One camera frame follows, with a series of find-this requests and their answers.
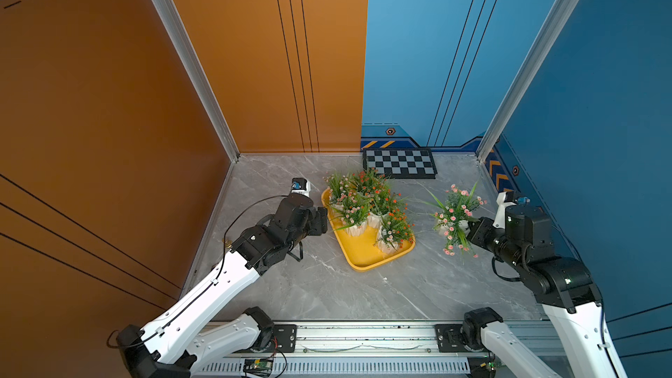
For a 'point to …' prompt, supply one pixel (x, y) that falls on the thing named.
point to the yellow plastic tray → (362, 250)
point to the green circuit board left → (261, 367)
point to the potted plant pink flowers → (452, 221)
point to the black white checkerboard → (402, 163)
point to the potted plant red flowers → (340, 193)
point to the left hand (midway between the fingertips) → (319, 207)
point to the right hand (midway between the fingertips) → (468, 220)
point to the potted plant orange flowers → (353, 212)
